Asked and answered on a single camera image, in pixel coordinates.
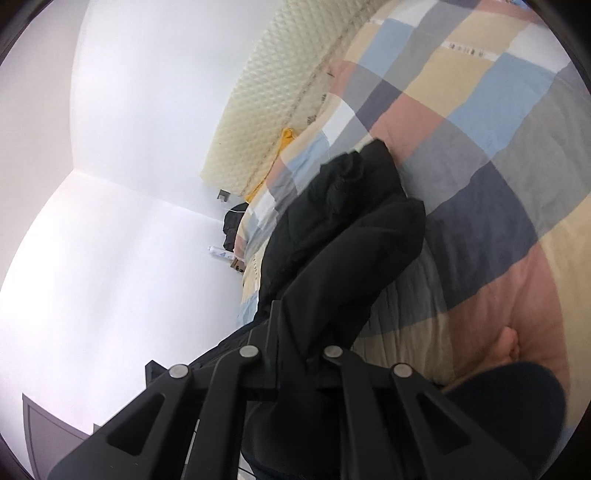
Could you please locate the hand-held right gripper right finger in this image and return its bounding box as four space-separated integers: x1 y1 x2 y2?
305 345 533 480

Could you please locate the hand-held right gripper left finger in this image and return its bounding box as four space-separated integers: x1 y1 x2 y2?
46 300 291 480

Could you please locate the black puffer jacket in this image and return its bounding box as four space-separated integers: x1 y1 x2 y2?
203 138 426 480

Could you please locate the person's dark navy clothing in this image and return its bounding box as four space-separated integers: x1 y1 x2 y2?
441 362 568 480

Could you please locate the black bag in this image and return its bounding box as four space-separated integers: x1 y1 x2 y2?
223 202 251 251

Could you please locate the grey door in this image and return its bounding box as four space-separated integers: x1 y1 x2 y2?
22 392 100 479

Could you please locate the yellow pillow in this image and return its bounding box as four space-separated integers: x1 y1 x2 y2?
245 128 297 204

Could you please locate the cream quilted headboard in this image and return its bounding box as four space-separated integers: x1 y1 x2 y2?
200 0 372 195

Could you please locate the plaid checkered blanket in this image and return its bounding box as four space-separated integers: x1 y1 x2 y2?
233 0 585 444

